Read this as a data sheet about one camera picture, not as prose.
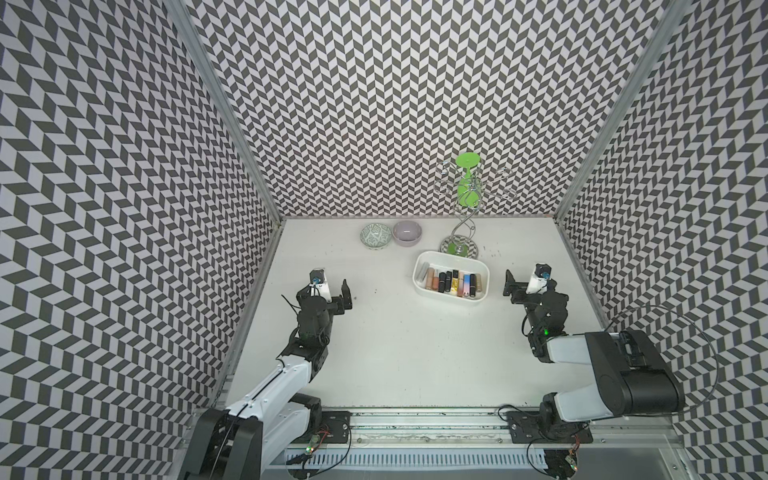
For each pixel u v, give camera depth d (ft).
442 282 3.24
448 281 3.22
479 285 3.16
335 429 2.38
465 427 2.47
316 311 2.04
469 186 2.77
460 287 3.17
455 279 3.24
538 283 2.50
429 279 3.25
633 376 1.44
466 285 3.17
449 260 3.46
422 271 3.31
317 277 2.32
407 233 3.62
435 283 3.24
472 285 3.18
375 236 3.67
